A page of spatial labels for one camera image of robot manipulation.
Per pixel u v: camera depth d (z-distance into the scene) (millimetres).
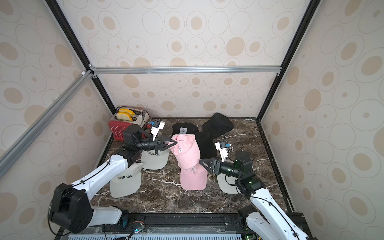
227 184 636
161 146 674
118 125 944
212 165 623
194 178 864
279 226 436
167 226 730
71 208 406
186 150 686
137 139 633
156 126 648
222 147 646
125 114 941
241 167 555
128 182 859
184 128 1060
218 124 1136
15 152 522
